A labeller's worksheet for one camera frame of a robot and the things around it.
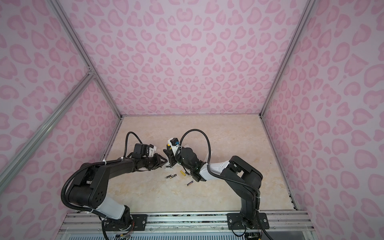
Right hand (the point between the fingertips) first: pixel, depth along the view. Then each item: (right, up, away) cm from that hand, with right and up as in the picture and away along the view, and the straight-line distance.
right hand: (166, 148), depth 82 cm
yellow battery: (+8, -16, +8) cm, 20 cm away
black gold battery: (+3, -17, +6) cm, 19 cm away
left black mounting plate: (-13, -35, -9) cm, 38 cm away
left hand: (-1, -8, +10) cm, 13 cm away
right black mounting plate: (+35, -35, -8) cm, 51 cm away
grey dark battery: (0, -18, +6) cm, 19 cm away
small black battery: (+13, -21, +4) cm, 25 cm away
